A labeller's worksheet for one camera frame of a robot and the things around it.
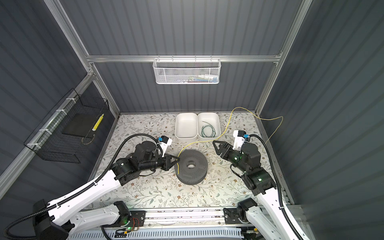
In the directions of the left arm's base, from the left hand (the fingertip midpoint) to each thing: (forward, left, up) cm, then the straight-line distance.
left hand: (180, 159), depth 70 cm
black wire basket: (+13, +57, +6) cm, 59 cm away
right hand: (+3, -17, +6) cm, 19 cm away
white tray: (+38, -3, -19) cm, 42 cm away
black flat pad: (+19, +50, +6) cm, 54 cm away
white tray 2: (+45, -23, -20) cm, 55 cm away
